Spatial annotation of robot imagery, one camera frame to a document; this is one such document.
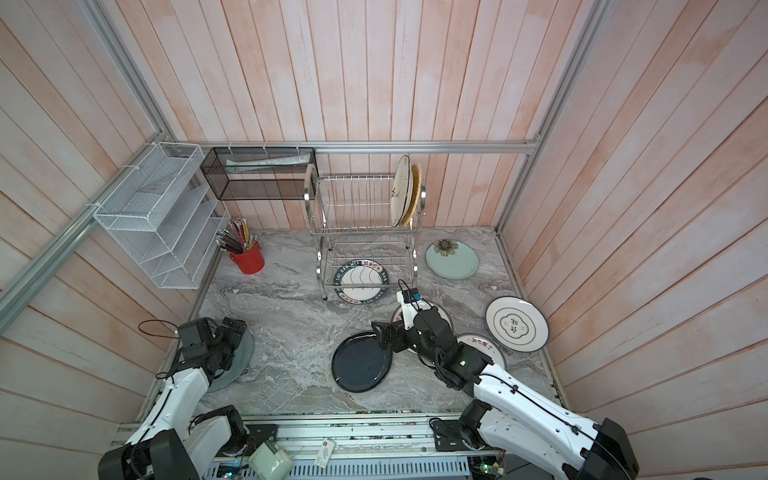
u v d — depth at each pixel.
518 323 0.93
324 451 0.72
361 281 0.98
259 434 0.76
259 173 1.05
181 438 0.43
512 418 0.60
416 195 0.75
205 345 0.66
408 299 0.65
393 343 0.67
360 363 0.86
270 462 0.67
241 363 0.85
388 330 0.66
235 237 1.01
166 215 0.73
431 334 0.54
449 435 0.74
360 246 1.13
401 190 0.86
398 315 0.95
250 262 1.02
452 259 1.12
